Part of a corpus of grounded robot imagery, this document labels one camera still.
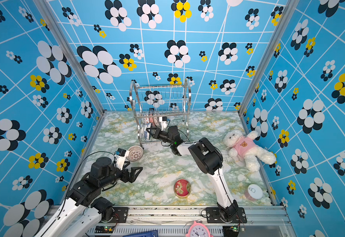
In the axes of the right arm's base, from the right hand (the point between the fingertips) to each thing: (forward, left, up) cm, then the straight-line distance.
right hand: (148, 129), depth 89 cm
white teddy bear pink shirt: (-7, -59, -8) cm, 60 cm away
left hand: (-23, +2, 0) cm, 23 cm away
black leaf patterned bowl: (+9, -3, -3) cm, 10 cm away
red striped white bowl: (+9, -4, -6) cm, 12 cm away
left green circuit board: (-48, +20, -19) cm, 55 cm away
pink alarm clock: (-49, -28, -15) cm, 58 cm away
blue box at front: (-50, -7, -10) cm, 52 cm away
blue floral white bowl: (-2, +2, -2) cm, 3 cm away
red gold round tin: (-30, -21, -13) cm, 39 cm away
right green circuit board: (-47, -46, -18) cm, 68 cm away
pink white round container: (-32, -57, -12) cm, 67 cm away
